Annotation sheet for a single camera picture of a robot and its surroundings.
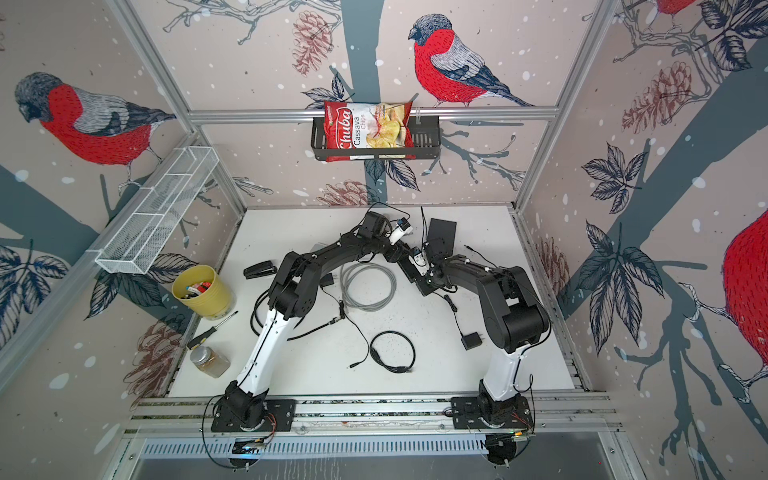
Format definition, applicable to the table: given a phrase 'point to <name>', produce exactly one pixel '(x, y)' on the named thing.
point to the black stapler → (262, 269)
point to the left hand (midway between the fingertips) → (408, 250)
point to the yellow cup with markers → (199, 289)
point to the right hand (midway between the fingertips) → (422, 286)
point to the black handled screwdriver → (201, 339)
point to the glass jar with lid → (213, 363)
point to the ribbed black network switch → (409, 268)
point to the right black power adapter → (469, 340)
